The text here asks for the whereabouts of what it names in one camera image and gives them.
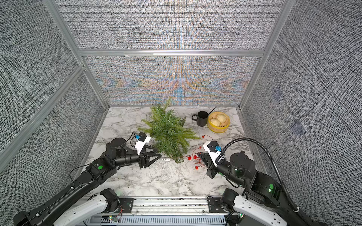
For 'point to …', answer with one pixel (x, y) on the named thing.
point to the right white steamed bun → (221, 117)
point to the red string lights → (189, 157)
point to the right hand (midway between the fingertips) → (200, 151)
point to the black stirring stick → (212, 110)
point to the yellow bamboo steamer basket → (223, 126)
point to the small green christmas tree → (171, 137)
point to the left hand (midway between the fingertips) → (160, 153)
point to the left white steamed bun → (215, 122)
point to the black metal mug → (202, 117)
